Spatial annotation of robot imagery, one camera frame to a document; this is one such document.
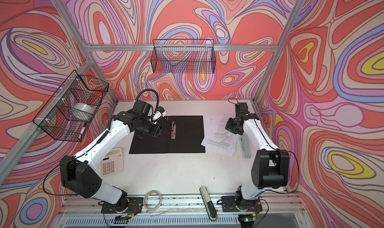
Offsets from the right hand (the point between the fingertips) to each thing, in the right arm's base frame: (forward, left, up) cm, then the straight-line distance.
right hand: (230, 131), depth 88 cm
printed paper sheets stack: (+2, +6, -11) cm, 13 cm away
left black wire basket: (+2, +86, +19) cm, 88 cm away
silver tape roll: (+4, +77, +21) cm, 80 cm away
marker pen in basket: (-7, +77, +15) cm, 78 cm away
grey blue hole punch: (-7, -10, -8) cm, 14 cm away
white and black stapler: (-36, +16, -7) cm, 40 cm away
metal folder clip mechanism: (+8, +35, -9) cm, 37 cm away
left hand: (-2, +39, +8) cm, 39 cm away
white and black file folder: (+3, +25, -11) cm, 27 cm away
